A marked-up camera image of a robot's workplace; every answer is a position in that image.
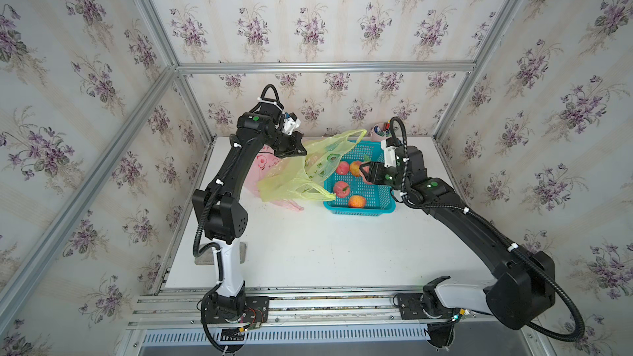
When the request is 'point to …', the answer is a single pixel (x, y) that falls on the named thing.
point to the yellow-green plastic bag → (300, 177)
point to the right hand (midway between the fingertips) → (371, 167)
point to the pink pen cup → (380, 132)
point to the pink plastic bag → (264, 161)
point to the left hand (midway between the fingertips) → (306, 152)
